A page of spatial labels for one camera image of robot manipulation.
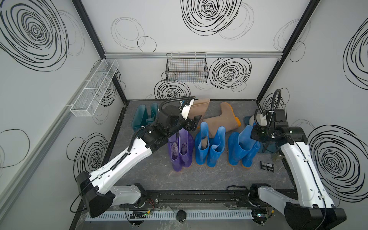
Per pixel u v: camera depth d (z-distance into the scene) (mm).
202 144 694
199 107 867
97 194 372
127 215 695
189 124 583
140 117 786
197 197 751
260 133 629
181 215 608
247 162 788
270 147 598
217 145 667
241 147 645
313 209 362
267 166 846
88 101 868
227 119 1012
